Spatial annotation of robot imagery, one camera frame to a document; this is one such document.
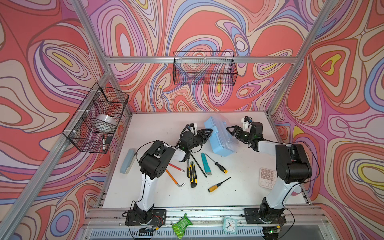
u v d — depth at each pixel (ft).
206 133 2.84
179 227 2.30
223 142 2.76
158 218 2.37
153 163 1.80
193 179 2.77
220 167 2.94
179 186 2.74
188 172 2.85
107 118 2.42
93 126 2.37
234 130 2.84
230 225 2.28
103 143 2.36
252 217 2.39
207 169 2.93
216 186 2.70
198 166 2.98
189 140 2.52
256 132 2.52
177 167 2.97
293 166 1.64
